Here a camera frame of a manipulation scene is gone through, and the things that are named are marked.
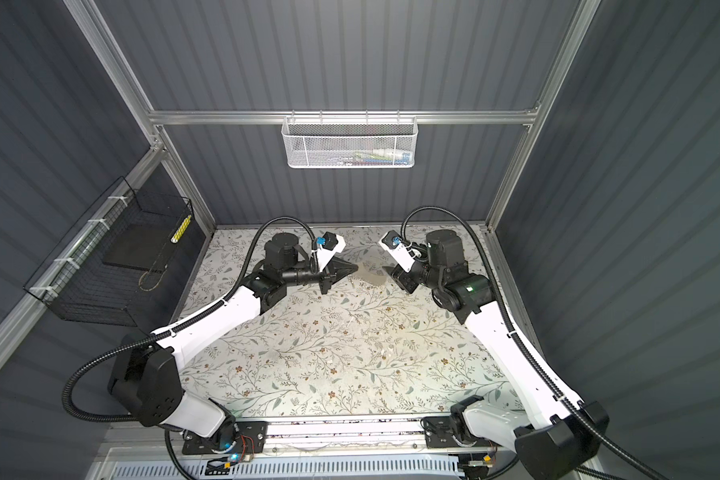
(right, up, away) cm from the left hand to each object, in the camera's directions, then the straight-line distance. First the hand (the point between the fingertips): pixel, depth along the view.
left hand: (356, 264), depth 75 cm
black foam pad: (-56, +5, +1) cm, 56 cm away
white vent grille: (+18, -48, -5) cm, 52 cm away
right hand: (+10, +2, -3) cm, 11 cm away
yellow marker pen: (-49, +10, +7) cm, 50 cm away
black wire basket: (-61, 0, -2) cm, 61 cm away
